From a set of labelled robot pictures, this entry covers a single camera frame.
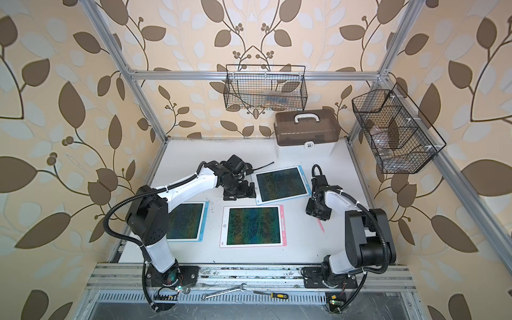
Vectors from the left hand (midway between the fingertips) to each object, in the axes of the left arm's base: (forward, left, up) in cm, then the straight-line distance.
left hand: (246, 194), depth 86 cm
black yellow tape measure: (+23, -7, -10) cm, 26 cm away
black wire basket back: (+45, -8, +24) cm, 52 cm away
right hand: (-5, -31, -10) cm, 33 cm away
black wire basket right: (+11, -59, +25) cm, 65 cm away
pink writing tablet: (-10, -3, -10) cm, 15 cm away
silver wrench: (-36, +13, -10) cm, 40 cm away
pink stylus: (-9, -34, -10) cm, 36 cm away
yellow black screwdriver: (-36, -16, -8) cm, 40 cm away
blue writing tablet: (+11, -16, -10) cm, 22 cm away
